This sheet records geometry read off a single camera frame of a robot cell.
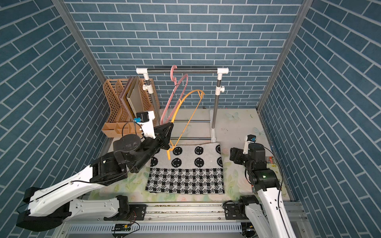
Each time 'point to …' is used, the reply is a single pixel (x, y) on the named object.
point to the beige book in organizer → (134, 97)
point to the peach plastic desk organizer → (119, 124)
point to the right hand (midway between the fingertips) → (239, 150)
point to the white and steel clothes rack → (213, 113)
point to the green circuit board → (122, 227)
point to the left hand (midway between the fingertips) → (179, 125)
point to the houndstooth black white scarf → (198, 181)
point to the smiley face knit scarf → (193, 155)
